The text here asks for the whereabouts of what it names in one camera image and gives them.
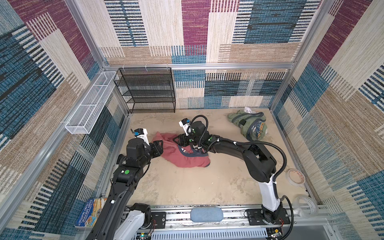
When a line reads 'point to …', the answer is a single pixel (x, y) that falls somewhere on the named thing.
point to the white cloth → (248, 109)
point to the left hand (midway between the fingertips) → (159, 140)
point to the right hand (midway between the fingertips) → (175, 140)
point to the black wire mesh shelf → (147, 88)
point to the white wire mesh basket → (85, 117)
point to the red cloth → (182, 156)
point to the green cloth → (253, 125)
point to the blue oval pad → (206, 214)
